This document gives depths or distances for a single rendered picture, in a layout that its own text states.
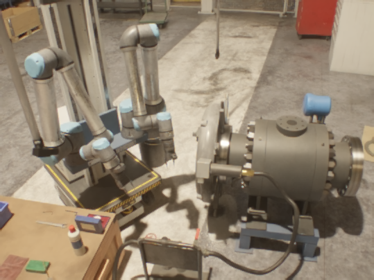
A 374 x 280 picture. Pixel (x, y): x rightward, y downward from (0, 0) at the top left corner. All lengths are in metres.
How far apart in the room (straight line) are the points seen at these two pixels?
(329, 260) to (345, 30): 3.96
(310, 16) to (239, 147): 5.35
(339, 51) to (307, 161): 3.83
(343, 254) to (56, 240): 2.07
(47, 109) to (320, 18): 6.26
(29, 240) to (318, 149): 1.96
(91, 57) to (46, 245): 1.28
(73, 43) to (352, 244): 2.53
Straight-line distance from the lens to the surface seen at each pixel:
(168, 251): 2.06
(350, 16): 5.77
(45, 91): 1.96
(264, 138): 2.27
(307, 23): 7.44
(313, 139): 2.32
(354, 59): 5.97
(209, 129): 2.19
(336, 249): 2.82
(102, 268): 2.26
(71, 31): 2.33
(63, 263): 2.14
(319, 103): 2.50
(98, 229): 2.17
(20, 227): 2.46
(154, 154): 3.28
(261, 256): 2.63
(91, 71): 2.45
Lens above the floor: 2.09
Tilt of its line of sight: 35 degrees down
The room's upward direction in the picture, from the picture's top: 2 degrees counter-clockwise
